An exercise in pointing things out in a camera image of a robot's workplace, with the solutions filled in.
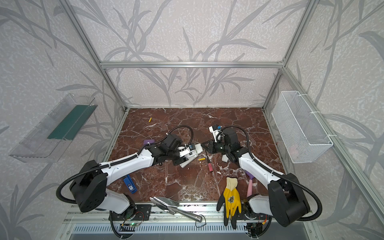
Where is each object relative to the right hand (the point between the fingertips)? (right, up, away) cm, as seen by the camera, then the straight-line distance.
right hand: (202, 140), depth 82 cm
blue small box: (-39, -24, -2) cm, 46 cm away
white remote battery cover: (+14, -13, +12) cm, 22 cm away
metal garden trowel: (-17, -33, -5) cm, 38 cm away
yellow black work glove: (+14, -30, -7) cm, 33 cm away
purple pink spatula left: (-35, -3, +18) cm, 39 cm away
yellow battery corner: (-40, +11, +30) cm, 52 cm away
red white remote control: (-2, -4, 0) cm, 5 cm away
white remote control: (-12, -16, +7) cm, 21 cm away
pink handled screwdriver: (+4, -17, +6) cm, 18 cm away
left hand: (-9, -6, +3) cm, 11 cm away
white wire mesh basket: (+42, +4, -20) cm, 47 cm away
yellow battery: (0, -14, +12) cm, 18 cm away
